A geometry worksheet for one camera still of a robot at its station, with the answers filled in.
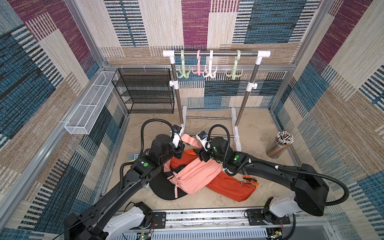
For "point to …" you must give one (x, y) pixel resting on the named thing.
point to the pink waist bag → (195, 174)
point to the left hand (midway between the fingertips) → (183, 139)
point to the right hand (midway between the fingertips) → (201, 146)
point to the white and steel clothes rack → (237, 119)
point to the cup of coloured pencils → (283, 140)
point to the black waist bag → (163, 188)
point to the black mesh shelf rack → (146, 90)
